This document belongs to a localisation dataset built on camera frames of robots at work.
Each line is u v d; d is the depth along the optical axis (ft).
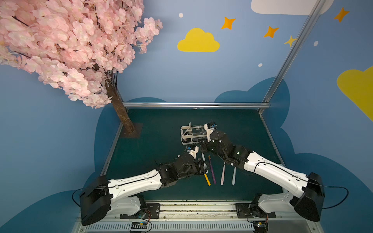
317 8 2.29
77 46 1.42
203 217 2.41
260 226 2.41
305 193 1.33
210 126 2.17
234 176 2.83
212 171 2.90
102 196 1.30
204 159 2.45
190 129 3.14
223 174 2.88
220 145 1.80
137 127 3.65
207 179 2.79
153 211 2.41
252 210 2.19
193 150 2.26
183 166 1.81
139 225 2.38
